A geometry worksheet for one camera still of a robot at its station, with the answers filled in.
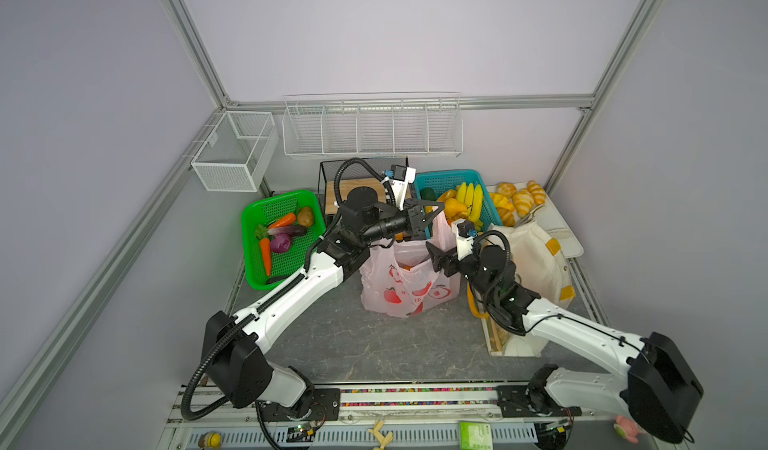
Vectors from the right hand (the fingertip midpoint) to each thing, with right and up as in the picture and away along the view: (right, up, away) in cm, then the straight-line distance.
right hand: (442, 239), depth 77 cm
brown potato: (-44, +6, +28) cm, 52 cm away
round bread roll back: (+32, +18, +42) cm, 56 cm away
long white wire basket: (-20, +37, +21) cm, 46 cm away
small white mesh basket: (-64, +27, +20) cm, 73 cm away
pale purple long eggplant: (-49, +1, +29) cm, 56 cm away
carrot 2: (-59, 0, +28) cm, 65 cm away
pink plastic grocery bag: (-11, -10, -2) cm, 15 cm away
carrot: (-53, +4, +32) cm, 62 cm away
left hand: (-1, +7, -13) cm, 15 cm away
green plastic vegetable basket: (-60, +8, +32) cm, 68 cm away
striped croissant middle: (+37, +12, +36) cm, 53 cm away
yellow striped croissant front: (+29, +6, +31) cm, 43 cm away
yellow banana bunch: (+16, +13, +31) cm, 38 cm away
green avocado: (0, +15, +36) cm, 39 cm away
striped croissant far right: (+45, +17, +42) cm, 64 cm away
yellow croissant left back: (+29, +12, +38) cm, 49 cm away
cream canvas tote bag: (+29, -9, +6) cm, 31 cm away
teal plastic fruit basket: (+6, +20, +39) cm, 44 cm away
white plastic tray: (+47, +6, +36) cm, 59 cm away
